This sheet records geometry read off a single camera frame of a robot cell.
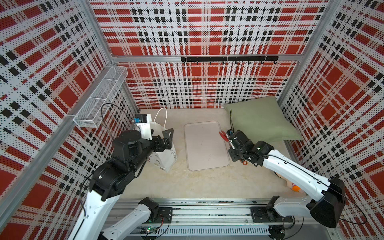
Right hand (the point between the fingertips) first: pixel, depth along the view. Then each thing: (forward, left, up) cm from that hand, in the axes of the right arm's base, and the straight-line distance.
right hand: (236, 150), depth 79 cm
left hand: (-3, +33, +22) cm, 40 cm away
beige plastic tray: (+12, +16, -18) cm, 27 cm away
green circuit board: (-34, +44, -15) cm, 58 cm away
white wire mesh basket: (+25, +87, +6) cm, 90 cm away
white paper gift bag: (-4, +38, -2) cm, 38 cm away
